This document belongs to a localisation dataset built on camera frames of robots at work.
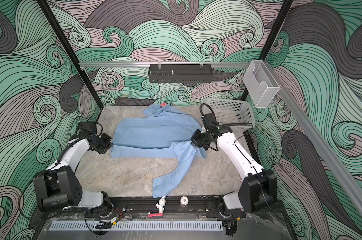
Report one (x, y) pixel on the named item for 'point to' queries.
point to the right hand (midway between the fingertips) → (190, 142)
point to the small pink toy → (163, 104)
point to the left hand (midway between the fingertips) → (114, 141)
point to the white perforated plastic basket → (229, 111)
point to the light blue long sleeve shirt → (163, 132)
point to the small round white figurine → (184, 201)
